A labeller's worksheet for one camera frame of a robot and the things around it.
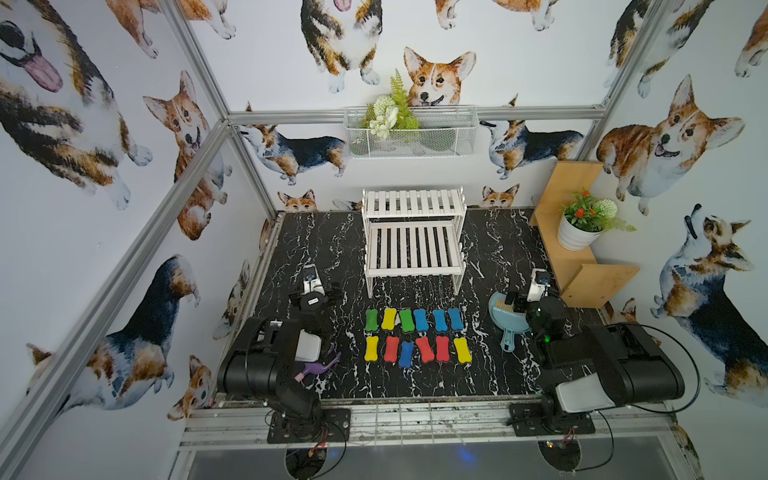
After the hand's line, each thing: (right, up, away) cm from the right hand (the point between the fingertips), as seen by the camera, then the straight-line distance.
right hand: (537, 276), depth 89 cm
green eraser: (-50, -13, +1) cm, 52 cm away
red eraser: (-44, -20, -4) cm, 48 cm away
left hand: (-68, +1, +1) cm, 68 cm away
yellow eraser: (-44, -13, +2) cm, 46 cm away
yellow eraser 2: (-49, -21, -6) cm, 54 cm away
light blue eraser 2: (-29, -13, +1) cm, 32 cm away
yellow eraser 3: (-23, -21, -4) cm, 31 cm away
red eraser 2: (-34, -21, -5) cm, 40 cm away
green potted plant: (+16, +19, +1) cm, 25 cm away
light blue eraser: (-35, -13, +1) cm, 37 cm away
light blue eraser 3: (-24, -13, +2) cm, 27 cm away
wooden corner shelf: (+8, 0, -8) cm, 11 cm away
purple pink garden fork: (-65, -24, -8) cm, 69 cm away
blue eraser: (-39, -21, -5) cm, 45 cm away
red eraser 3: (-29, -20, -3) cm, 35 cm away
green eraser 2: (-39, -15, +1) cm, 41 cm away
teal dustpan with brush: (-9, -13, +2) cm, 16 cm away
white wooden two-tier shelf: (-37, +13, +9) cm, 40 cm away
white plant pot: (+14, +11, +6) cm, 19 cm away
